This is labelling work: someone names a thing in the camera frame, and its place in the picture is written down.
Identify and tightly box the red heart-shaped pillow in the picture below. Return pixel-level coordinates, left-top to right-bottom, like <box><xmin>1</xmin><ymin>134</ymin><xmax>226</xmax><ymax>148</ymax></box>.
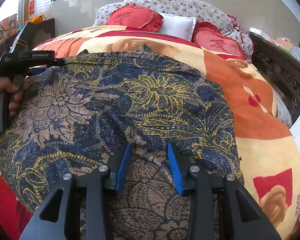
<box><xmin>106</xmin><ymin>3</ymin><xmax>164</xmax><ymax>33</ymax></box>
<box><xmin>191</xmin><ymin>21</ymin><xmax>245</xmax><ymax>58</ymax></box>

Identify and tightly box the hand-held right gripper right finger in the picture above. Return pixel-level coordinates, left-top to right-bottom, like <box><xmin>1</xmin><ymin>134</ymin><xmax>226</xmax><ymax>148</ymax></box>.
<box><xmin>167</xmin><ymin>142</ymin><xmax>282</xmax><ymax>240</ymax></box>

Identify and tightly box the small white pillow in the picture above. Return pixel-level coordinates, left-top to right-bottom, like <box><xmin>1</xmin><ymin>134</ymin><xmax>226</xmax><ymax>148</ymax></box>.
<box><xmin>157</xmin><ymin>12</ymin><xmax>198</xmax><ymax>42</ymax></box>

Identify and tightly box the white box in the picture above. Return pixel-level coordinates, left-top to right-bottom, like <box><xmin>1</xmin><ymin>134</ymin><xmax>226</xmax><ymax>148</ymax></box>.
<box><xmin>249</xmin><ymin>27</ymin><xmax>270</xmax><ymax>39</ymax></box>

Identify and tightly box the pile of colourful packets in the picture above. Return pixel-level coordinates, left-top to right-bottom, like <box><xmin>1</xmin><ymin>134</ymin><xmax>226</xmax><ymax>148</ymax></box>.
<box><xmin>272</xmin><ymin>36</ymin><xmax>300</xmax><ymax>67</ymax></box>

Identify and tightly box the floral white bed quilt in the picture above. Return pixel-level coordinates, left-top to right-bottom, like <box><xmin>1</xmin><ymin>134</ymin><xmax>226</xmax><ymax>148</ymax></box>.
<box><xmin>92</xmin><ymin>0</ymin><xmax>293</xmax><ymax>128</ymax></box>

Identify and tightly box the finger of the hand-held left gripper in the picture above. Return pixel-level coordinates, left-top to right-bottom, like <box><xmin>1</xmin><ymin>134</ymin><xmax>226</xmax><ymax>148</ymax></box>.
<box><xmin>46</xmin><ymin>57</ymin><xmax>65</xmax><ymax>67</ymax></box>
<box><xmin>25</xmin><ymin>66</ymin><xmax>48</xmax><ymax>77</ymax></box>

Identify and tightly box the wall poster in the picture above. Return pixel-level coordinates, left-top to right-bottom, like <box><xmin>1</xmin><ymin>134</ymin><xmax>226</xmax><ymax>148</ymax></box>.
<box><xmin>0</xmin><ymin>14</ymin><xmax>18</xmax><ymax>42</ymax></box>

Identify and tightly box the dark carved wooden bed frame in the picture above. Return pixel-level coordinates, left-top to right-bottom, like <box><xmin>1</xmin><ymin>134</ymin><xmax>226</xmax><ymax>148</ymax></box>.
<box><xmin>249</xmin><ymin>31</ymin><xmax>300</xmax><ymax>120</ymax></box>

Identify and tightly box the printed red and cream blanket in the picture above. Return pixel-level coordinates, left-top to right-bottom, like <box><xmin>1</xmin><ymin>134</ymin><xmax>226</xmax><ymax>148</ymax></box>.
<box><xmin>0</xmin><ymin>25</ymin><xmax>300</xmax><ymax>240</ymax></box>

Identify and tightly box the floral blue and tan garment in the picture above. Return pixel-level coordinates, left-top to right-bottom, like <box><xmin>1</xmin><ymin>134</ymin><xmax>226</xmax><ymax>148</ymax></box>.
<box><xmin>0</xmin><ymin>44</ymin><xmax>244</xmax><ymax>240</ymax></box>

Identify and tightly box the orange bag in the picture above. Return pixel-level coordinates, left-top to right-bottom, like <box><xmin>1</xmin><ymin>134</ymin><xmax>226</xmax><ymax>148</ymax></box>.
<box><xmin>24</xmin><ymin>15</ymin><xmax>45</xmax><ymax>23</ymax></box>

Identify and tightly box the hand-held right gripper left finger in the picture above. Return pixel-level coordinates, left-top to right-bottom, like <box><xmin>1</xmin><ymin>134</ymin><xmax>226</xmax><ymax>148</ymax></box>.
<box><xmin>19</xmin><ymin>142</ymin><xmax>133</xmax><ymax>240</ymax></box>

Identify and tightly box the person's left hand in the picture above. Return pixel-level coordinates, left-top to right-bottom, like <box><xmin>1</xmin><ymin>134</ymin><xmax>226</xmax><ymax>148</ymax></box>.
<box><xmin>0</xmin><ymin>77</ymin><xmax>30</xmax><ymax>120</ymax></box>

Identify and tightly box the dark wooden cabinet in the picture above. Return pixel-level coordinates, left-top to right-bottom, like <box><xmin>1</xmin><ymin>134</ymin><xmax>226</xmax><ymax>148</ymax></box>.
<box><xmin>0</xmin><ymin>18</ymin><xmax>56</xmax><ymax>63</ymax></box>

